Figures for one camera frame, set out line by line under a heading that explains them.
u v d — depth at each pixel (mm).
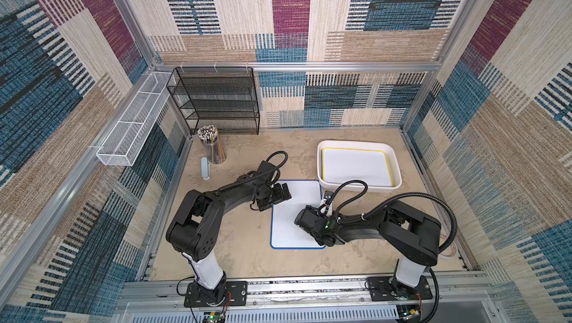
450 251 820
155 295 745
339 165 1106
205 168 1021
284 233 873
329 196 796
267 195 789
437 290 714
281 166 744
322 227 687
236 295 732
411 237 462
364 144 1062
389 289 730
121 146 695
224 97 1085
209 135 940
